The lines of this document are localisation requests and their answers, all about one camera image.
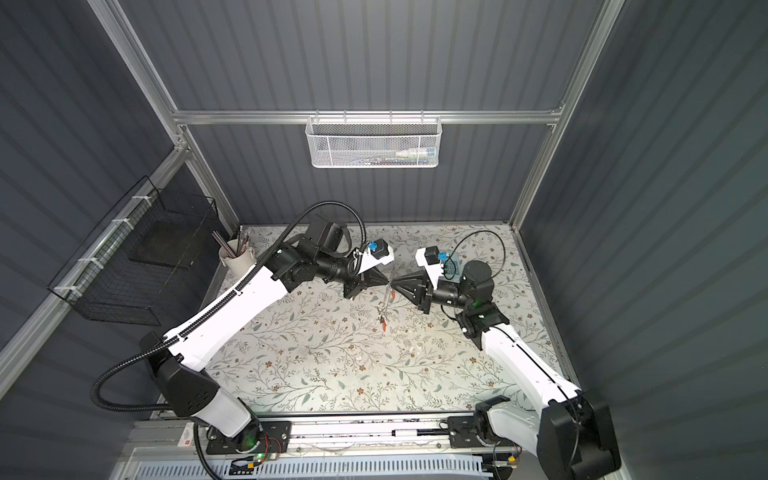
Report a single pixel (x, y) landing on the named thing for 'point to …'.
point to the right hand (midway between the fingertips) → (398, 287)
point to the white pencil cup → (237, 256)
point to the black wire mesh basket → (127, 269)
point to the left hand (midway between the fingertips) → (386, 277)
